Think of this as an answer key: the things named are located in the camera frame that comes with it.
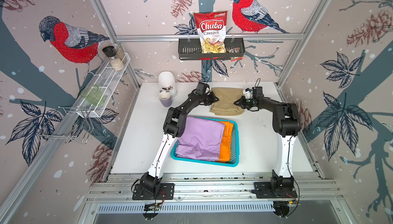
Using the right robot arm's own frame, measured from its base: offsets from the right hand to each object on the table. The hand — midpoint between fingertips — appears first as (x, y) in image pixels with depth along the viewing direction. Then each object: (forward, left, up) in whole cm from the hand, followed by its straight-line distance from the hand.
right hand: (233, 102), depth 108 cm
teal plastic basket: (-42, +4, +6) cm, 42 cm away
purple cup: (-5, +48, +8) cm, 49 cm away
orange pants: (-34, +9, +3) cm, 35 cm away
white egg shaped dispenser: (+10, +49, +9) cm, 51 cm away
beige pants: (+4, +5, +1) cm, 6 cm away
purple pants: (-32, +22, +4) cm, 39 cm away
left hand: (+2, +9, +4) cm, 10 cm away
